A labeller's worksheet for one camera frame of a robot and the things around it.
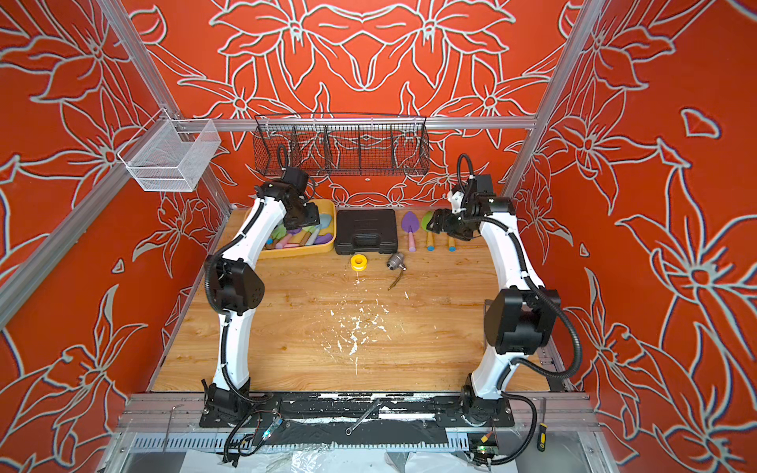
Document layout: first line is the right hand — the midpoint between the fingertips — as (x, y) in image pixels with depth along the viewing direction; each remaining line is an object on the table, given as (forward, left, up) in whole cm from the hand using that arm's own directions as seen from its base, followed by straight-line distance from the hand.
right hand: (441, 223), depth 84 cm
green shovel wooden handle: (+14, -1, -22) cm, 26 cm away
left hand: (+8, +41, -6) cm, 42 cm away
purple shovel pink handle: (+20, +6, -22) cm, 30 cm away
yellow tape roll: (0, +26, -20) cm, 33 cm away
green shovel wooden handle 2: (+8, -8, -20) cm, 23 cm away
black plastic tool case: (+12, +24, -18) cm, 32 cm away
